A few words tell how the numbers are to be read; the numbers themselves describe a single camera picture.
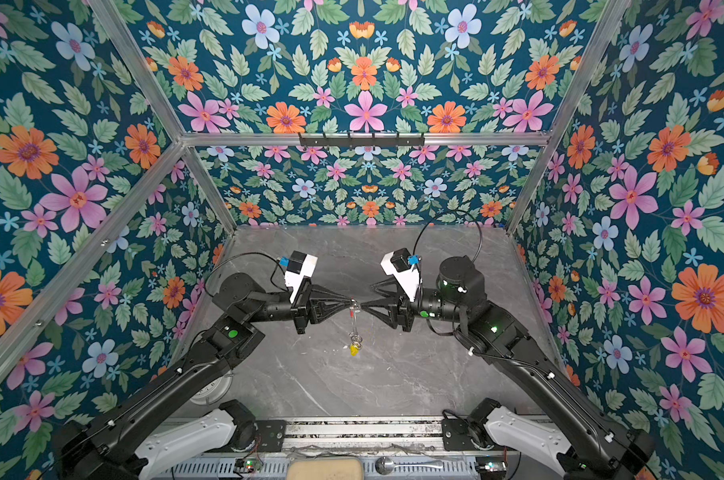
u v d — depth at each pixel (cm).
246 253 46
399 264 50
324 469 66
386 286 58
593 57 75
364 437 75
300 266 51
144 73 77
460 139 189
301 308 51
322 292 56
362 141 93
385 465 68
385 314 54
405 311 50
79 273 62
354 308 57
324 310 57
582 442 39
